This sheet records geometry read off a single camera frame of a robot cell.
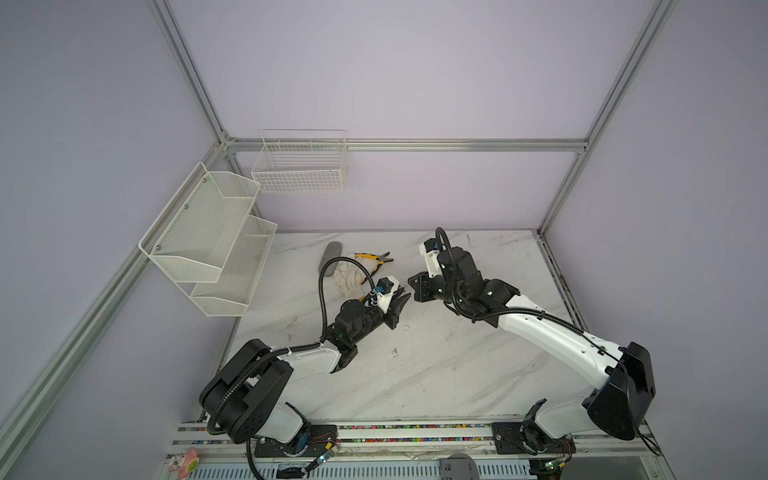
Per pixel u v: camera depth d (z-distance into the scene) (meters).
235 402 0.43
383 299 0.70
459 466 0.69
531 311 0.50
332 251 1.13
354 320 0.64
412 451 0.73
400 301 0.76
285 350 0.50
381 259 1.11
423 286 0.67
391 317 0.72
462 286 0.57
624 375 0.42
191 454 0.70
